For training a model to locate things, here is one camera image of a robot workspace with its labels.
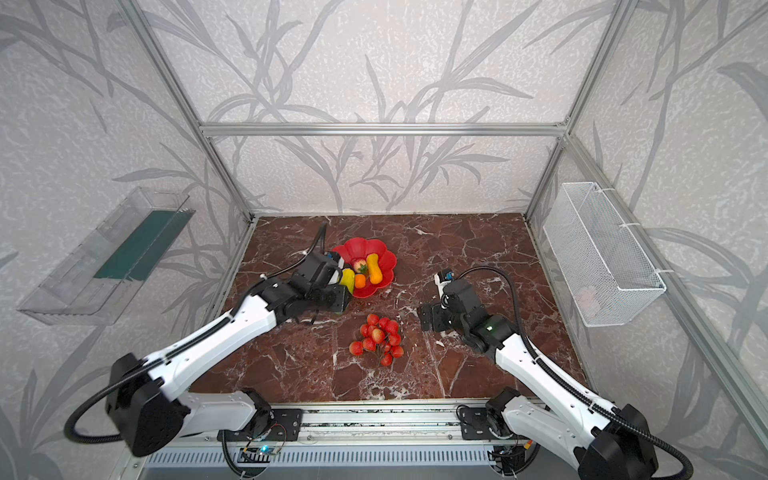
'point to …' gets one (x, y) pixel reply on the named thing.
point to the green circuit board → (255, 455)
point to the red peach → (361, 266)
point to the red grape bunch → (379, 334)
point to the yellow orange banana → (376, 275)
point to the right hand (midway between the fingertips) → (434, 297)
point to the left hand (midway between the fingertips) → (352, 288)
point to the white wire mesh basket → (605, 278)
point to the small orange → (360, 281)
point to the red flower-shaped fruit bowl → (357, 248)
